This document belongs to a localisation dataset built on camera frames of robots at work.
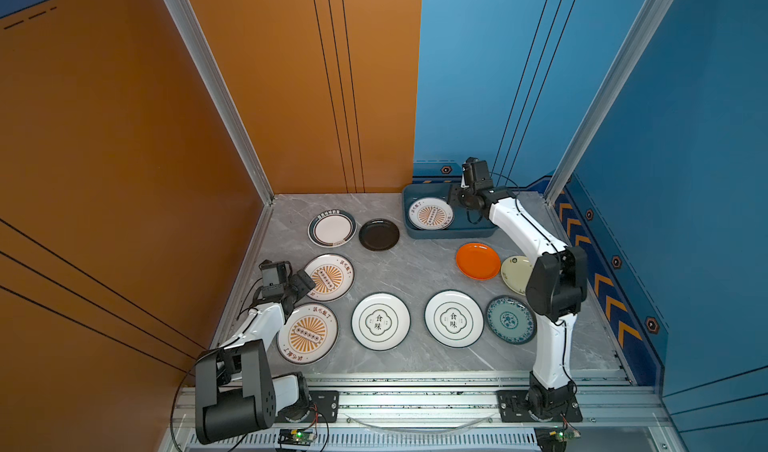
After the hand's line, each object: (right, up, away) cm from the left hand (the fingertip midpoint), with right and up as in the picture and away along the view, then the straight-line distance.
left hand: (298, 281), depth 91 cm
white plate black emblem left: (+26, -11, -4) cm, 28 cm away
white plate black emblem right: (+47, -10, -4) cm, 49 cm away
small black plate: (+24, +14, +15) cm, 32 cm away
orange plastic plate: (+58, +5, +8) cm, 59 cm away
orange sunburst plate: (+10, 0, +6) cm, 11 cm away
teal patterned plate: (+64, -11, -4) cm, 65 cm away
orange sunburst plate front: (+5, -14, -7) cm, 16 cm away
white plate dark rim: (+7, +16, +18) cm, 25 cm away
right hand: (+49, +28, +5) cm, 56 cm away
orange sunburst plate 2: (+44, +22, +21) cm, 53 cm away
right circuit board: (+68, -34, -21) cm, 78 cm away
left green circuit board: (+6, -33, -21) cm, 40 cm away
